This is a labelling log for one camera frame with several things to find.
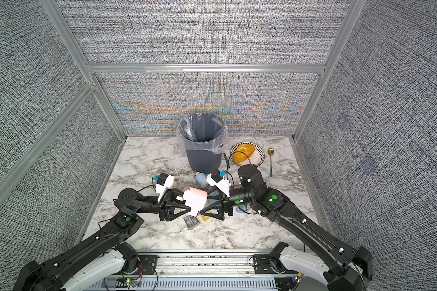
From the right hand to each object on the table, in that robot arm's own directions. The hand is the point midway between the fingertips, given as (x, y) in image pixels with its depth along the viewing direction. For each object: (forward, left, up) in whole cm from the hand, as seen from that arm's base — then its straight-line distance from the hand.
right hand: (204, 201), depth 62 cm
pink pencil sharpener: (-1, +3, +4) cm, 5 cm away
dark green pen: (+38, -10, -28) cm, 48 cm away
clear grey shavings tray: (+2, +9, -28) cm, 30 cm away
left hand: (-3, +4, +1) cm, 5 cm away
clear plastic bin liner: (+44, +4, -11) cm, 46 cm away
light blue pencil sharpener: (+20, +4, -22) cm, 30 cm away
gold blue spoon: (+43, -36, -27) cm, 63 cm away
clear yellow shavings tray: (+3, +1, -26) cm, 26 cm away
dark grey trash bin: (+36, +3, -27) cm, 45 cm away
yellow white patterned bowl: (+39, -21, -23) cm, 50 cm away
